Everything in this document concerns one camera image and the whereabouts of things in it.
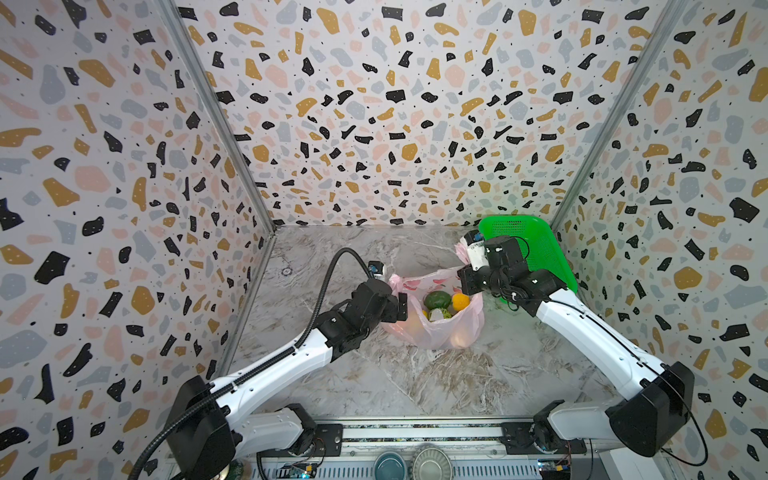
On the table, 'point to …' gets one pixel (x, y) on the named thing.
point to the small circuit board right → (554, 469)
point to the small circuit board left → (302, 470)
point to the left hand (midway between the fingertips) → (392, 291)
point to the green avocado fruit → (437, 300)
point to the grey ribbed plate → (432, 463)
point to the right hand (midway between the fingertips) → (455, 266)
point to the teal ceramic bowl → (390, 466)
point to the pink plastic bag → (461, 330)
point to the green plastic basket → (541, 248)
